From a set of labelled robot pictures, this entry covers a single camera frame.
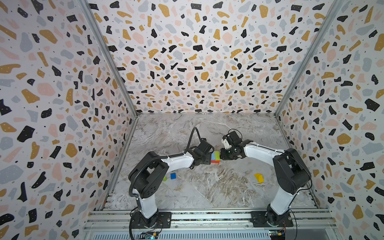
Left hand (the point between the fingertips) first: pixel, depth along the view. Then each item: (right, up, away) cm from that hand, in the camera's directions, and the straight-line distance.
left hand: (207, 155), depth 92 cm
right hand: (+7, +1, +1) cm, 7 cm away
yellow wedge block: (+30, -12, -6) cm, 32 cm away
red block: (+7, -4, +2) cm, 8 cm away
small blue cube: (-21, -12, -2) cm, 24 cm away
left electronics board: (-28, -34, -22) cm, 49 cm away
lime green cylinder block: (-25, -13, -4) cm, 29 cm away
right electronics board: (+32, -34, -20) cm, 51 cm away
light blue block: (+3, 0, 0) cm, 3 cm away
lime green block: (+6, 0, +1) cm, 6 cm away
